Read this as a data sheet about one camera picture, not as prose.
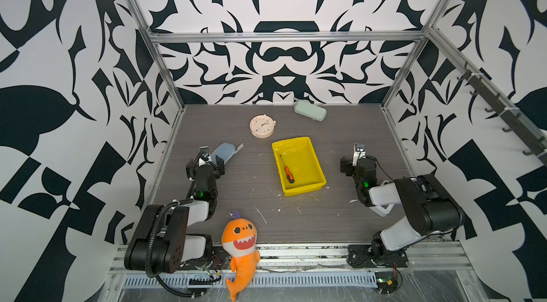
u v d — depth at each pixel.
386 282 0.71
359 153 0.81
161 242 0.43
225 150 0.99
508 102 0.60
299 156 0.99
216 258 0.73
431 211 0.46
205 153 0.77
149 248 0.39
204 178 0.66
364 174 0.74
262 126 1.08
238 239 0.70
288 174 0.93
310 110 1.18
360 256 0.74
